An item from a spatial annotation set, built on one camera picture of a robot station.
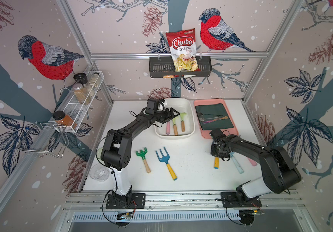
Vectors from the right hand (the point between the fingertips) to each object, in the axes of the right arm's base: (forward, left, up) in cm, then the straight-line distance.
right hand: (215, 153), depth 91 cm
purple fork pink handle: (+17, +31, +3) cm, 36 cm away
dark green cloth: (+30, -3, +1) cm, 30 cm away
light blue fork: (-7, -12, +1) cm, 14 cm away
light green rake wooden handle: (+16, +26, +3) cm, 31 cm away
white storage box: (+42, +22, 0) cm, 48 cm away
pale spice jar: (+35, +81, +32) cm, 94 cm away
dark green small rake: (-3, +47, +2) cm, 47 cm away
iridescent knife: (+29, -12, +2) cm, 31 cm away
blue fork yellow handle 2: (-7, +1, +2) cm, 7 cm away
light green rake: (+22, +21, +3) cm, 31 cm away
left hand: (+17, +24, +20) cm, 35 cm away
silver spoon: (+26, +6, +2) cm, 27 cm away
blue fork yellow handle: (-5, +32, +1) cm, 32 cm away
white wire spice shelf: (+7, +80, +33) cm, 87 cm away
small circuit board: (-35, +51, 0) cm, 61 cm away
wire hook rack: (-14, +78, +37) cm, 88 cm away
